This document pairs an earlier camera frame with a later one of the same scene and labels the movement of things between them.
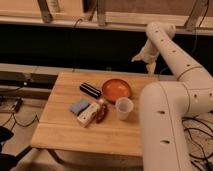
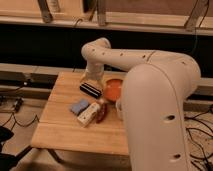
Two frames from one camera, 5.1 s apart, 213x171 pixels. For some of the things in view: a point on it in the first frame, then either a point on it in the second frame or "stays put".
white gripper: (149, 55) → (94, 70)
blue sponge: (79, 107) stays put
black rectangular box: (90, 90) stays put
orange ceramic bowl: (114, 89) stays put
